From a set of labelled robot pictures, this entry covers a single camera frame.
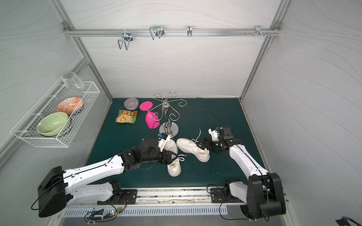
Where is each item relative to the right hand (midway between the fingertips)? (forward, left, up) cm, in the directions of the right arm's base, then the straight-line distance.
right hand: (203, 145), depth 85 cm
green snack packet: (+24, +58, -5) cm, 63 cm away
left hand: (-10, +16, +7) cm, 20 cm away
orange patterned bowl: (+6, +71, +27) cm, 76 cm away
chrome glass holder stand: (+13, +24, -4) cm, 28 cm away
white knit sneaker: (-14, +17, -1) cm, 22 cm away
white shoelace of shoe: (+5, +6, -4) cm, 9 cm away
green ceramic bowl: (-6, +71, +29) cm, 77 cm away
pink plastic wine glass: (+11, +32, +10) cm, 35 cm away
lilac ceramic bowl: (+35, +57, -2) cm, 67 cm away
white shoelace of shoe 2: (-8, +13, 0) cm, 15 cm away
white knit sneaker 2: (-1, +7, -2) cm, 8 cm away
